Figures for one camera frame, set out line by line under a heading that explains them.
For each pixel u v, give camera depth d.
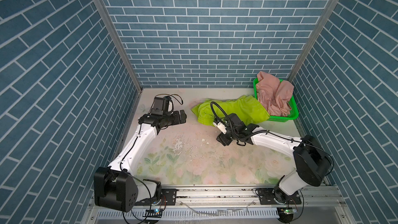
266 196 0.73
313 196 0.75
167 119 0.68
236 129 0.68
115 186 0.39
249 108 1.01
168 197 0.74
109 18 0.83
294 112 0.98
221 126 0.79
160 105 0.62
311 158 0.46
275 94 1.11
